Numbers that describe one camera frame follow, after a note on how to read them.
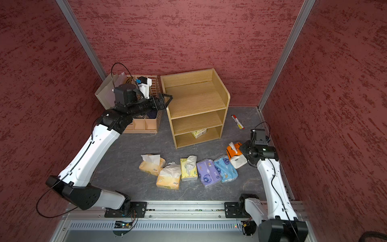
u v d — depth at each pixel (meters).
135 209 0.74
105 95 0.85
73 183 0.39
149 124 1.01
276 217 0.38
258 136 0.59
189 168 0.79
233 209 0.74
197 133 0.97
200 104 0.80
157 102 0.59
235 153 0.77
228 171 0.83
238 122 1.10
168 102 0.63
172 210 0.76
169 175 0.79
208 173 0.81
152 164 0.84
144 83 0.59
